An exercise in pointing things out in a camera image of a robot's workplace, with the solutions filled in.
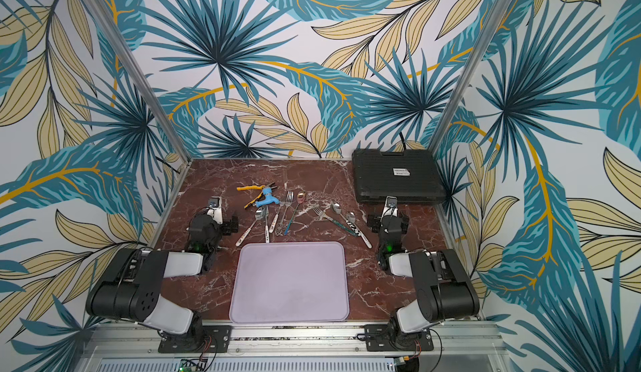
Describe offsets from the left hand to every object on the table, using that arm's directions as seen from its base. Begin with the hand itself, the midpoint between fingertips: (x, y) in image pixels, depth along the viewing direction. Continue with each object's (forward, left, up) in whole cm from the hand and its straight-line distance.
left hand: (223, 212), depth 93 cm
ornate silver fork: (+10, -23, -6) cm, 26 cm away
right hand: (+1, -62, +2) cm, 62 cm away
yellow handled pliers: (+18, -7, -7) cm, 20 cm away
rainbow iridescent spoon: (+12, -28, -5) cm, 31 cm away
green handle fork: (+4, -37, -7) cm, 38 cm away
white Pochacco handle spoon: (+2, -48, -7) cm, 49 cm away
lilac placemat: (-22, -26, -10) cm, 35 cm away
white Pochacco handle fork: (-4, -16, -6) cm, 18 cm away
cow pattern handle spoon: (+7, -43, -7) cm, 44 cm away
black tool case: (+20, -75, -1) cm, 78 cm away
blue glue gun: (+12, -14, -3) cm, 19 cm away
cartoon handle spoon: (+4, -12, -6) cm, 14 cm away
